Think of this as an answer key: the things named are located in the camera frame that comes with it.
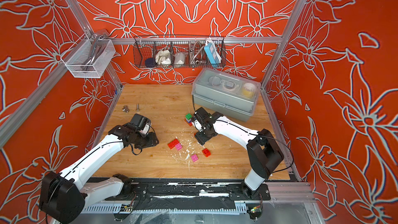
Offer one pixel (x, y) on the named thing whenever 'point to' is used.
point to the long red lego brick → (171, 144)
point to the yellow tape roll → (248, 90)
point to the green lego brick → (188, 116)
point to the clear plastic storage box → (233, 96)
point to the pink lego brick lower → (194, 157)
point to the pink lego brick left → (179, 146)
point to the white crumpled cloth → (163, 57)
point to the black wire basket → (179, 51)
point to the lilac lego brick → (188, 121)
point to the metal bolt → (138, 107)
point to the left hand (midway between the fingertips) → (156, 141)
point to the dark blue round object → (150, 62)
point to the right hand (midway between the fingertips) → (199, 137)
